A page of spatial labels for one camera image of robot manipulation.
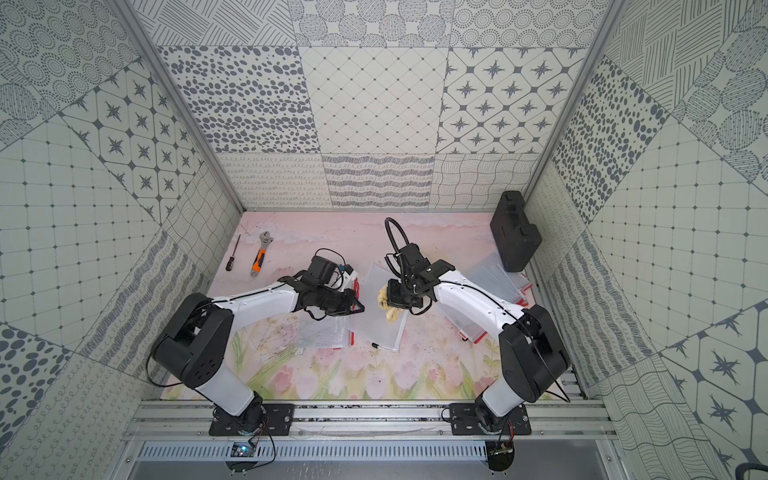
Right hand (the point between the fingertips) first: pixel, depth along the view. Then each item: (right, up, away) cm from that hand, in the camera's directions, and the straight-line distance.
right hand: (390, 305), depth 84 cm
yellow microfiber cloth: (+1, -1, -4) cm, 4 cm away
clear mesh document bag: (-5, -7, +7) cm, 12 cm away
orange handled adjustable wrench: (-48, +18, +27) cm, 58 cm away
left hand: (-5, -3, +1) cm, 6 cm away
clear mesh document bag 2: (+35, +7, +20) cm, 40 cm away
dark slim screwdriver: (-57, +11, +21) cm, 62 cm away
